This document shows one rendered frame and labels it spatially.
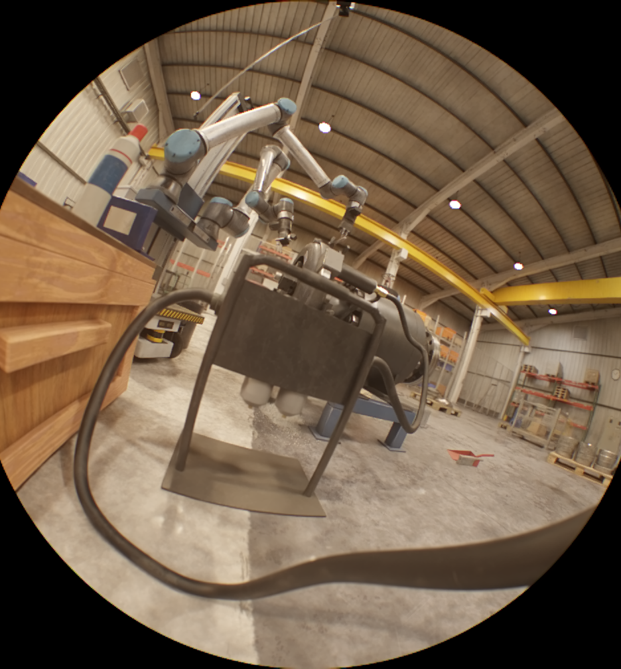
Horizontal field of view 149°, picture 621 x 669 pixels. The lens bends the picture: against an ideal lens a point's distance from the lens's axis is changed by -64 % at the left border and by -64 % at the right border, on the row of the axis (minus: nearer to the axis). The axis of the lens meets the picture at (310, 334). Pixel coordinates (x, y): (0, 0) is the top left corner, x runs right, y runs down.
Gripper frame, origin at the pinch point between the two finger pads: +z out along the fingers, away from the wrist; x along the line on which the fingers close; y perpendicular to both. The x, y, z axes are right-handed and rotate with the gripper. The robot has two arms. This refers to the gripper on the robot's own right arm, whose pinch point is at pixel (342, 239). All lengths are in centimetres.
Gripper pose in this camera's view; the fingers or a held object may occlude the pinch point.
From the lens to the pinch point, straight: 135.2
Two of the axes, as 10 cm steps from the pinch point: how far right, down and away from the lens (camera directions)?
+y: -2.9, -1.7, 9.4
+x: -8.8, -3.5, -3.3
